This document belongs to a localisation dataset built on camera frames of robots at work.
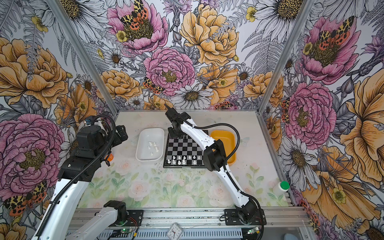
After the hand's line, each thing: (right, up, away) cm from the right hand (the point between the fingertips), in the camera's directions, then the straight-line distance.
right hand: (176, 138), depth 96 cm
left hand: (-24, +4, -27) cm, 36 cm away
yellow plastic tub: (+34, 0, +7) cm, 34 cm away
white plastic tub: (-18, -4, +4) cm, 18 cm away
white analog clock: (+3, -40, -27) cm, 48 cm away
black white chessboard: (+5, -9, +1) cm, 11 cm away
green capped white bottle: (+55, -23, -20) cm, 63 cm away
